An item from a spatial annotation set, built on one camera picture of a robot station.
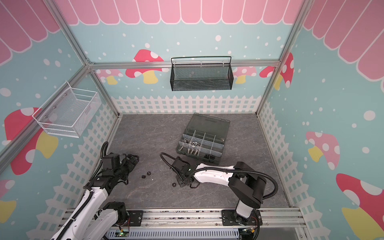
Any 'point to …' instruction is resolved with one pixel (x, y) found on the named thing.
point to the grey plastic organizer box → (204, 138)
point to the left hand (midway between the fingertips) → (136, 164)
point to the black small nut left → (148, 173)
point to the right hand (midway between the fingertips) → (182, 178)
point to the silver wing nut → (186, 140)
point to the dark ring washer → (143, 176)
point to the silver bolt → (192, 151)
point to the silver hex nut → (195, 143)
